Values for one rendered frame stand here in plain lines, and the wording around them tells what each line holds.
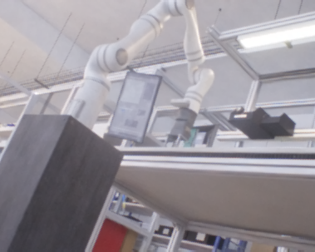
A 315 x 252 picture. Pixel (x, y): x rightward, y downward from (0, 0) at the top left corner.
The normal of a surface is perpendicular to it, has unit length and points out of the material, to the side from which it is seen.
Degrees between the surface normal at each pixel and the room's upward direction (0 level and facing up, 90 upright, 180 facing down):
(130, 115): 101
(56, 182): 90
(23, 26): 90
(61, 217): 90
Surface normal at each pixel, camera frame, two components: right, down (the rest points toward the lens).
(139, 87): -0.38, -0.29
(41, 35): 0.66, -0.04
